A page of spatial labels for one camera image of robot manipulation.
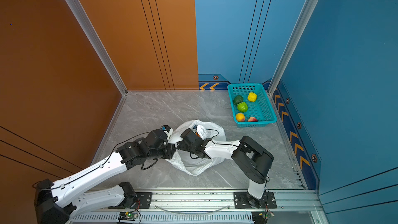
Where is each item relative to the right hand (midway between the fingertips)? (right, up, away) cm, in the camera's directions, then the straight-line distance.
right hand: (181, 144), depth 88 cm
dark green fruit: (+37, +26, +21) cm, 50 cm away
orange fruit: (+10, +9, -17) cm, 22 cm away
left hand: (+1, +1, -12) cm, 12 cm away
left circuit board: (-22, -29, -17) cm, 40 cm away
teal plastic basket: (+53, +20, +18) cm, 60 cm away
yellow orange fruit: (+36, +15, +10) cm, 40 cm away
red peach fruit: (+44, +13, +11) cm, 48 cm away
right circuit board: (+40, -29, -17) cm, 52 cm away
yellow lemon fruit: (+48, +28, +23) cm, 60 cm away
